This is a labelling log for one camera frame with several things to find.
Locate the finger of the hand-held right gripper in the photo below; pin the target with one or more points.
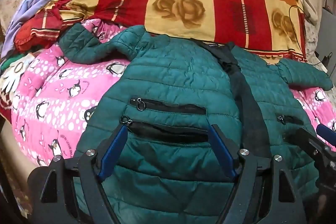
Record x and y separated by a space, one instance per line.
326 132
312 144

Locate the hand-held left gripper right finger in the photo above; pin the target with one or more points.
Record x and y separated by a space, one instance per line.
221 153

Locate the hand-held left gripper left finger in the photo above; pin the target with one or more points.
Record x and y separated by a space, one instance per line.
113 153

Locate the green puffer jacket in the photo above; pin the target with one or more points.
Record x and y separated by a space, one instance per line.
170 77

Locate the pink penguin blanket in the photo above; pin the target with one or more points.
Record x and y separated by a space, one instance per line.
52 87

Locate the white patterned red cloth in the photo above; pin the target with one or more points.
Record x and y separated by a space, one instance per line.
10 79

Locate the green cloth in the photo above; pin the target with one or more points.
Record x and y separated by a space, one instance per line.
6 64

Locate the red frilled cloth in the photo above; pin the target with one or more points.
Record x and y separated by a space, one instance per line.
39 27

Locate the lavender cloth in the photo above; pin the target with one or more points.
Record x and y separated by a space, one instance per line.
31 1

